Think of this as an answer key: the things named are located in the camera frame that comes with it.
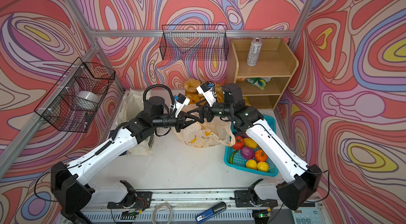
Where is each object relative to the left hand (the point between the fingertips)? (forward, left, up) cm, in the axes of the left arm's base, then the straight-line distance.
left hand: (197, 119), depth 67 cm
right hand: (+2, +1, +3) cm, 4 cm away
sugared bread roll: (+45, +6, -22) cm, 50 cm away
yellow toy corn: (+1, -28, -25) cm, 38 cm away
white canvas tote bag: (+19, +39, -12) cm, 45 cm away
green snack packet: (+35, -38, -10) cm, 53 cm away
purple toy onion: (-5, -26, -25) cm, 37 cm away
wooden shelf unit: (+33, -36, +3) cm, 49 cm away
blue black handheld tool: (-30, -8, -25) cm, 40 cm away
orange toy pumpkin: (-7, -33, -25) cm, 42 cm away
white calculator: (-31, -49, -28) cm, 65 cm away
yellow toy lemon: (-10, -27, -25) cm, 39 cm away
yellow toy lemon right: (-12, -32, -25) cm, 42 cm away
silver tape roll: (+8, +50, +3) cm, 51 cm away
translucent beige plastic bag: (+9, -11, -26) cm, 29 cm away
